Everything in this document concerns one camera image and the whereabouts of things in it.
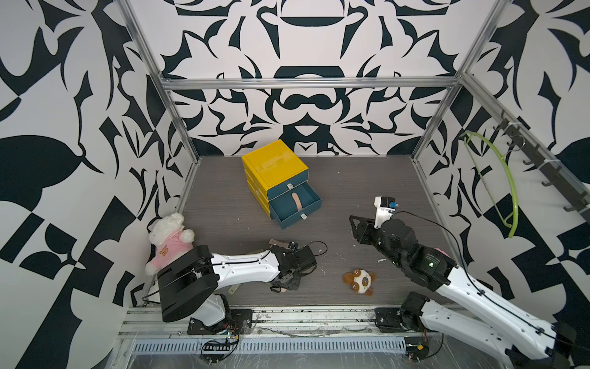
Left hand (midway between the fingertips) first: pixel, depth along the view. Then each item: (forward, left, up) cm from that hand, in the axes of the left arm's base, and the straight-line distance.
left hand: (291, 277), depth 83 cm
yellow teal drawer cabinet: (+29, +4, +22) cm, 36 cm away
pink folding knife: (+26, -4, +8) cm, 28 cm away
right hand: (+11, -20, +23) cm, 32 cm away
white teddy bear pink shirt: (+12, +42, +8) cm, 45 cm away
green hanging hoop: (+15, -66, +24) cm, 72 cm away
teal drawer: (+26, -2, +8) cm, 27 cm away
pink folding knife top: (+13, +4, +1) cm, 13 cm away
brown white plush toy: (-3, -24, +3) cm, 24 cm away
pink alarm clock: (+7, -58, 0) cm, 59 cm away
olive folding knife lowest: (-3, +20, +1) cm, 20 cm away
